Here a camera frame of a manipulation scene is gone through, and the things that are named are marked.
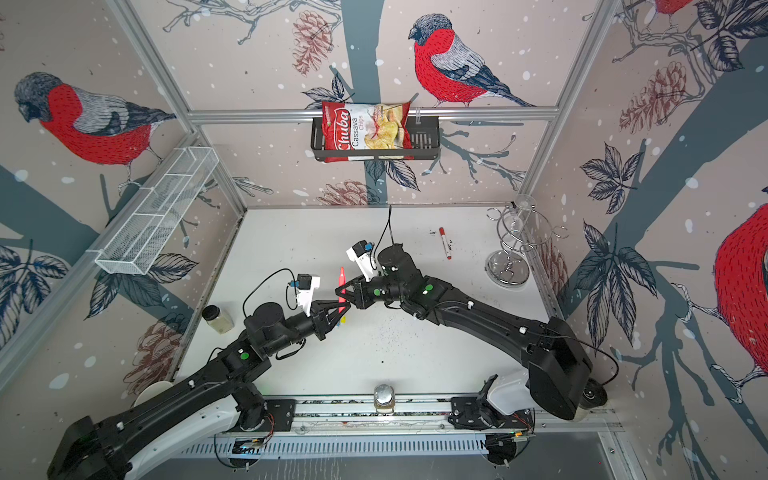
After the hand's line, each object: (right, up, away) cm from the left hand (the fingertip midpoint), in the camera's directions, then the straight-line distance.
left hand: (346, 308), depth 69 cm
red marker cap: (+30, +18, +44) cm, 57 cm away
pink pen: (-1, +3, 0) cm, 3 cm away
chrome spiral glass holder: (+54, +20, +28) cm, 64 cm away
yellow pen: (-1, -3, 0) cm, 3 cm away
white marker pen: (+31, +12, +38) cm, 50 cm away
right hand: (-4, +2, +1) cm, 4 cm away
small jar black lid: (-39, -7, +14) cm, 42 cm away
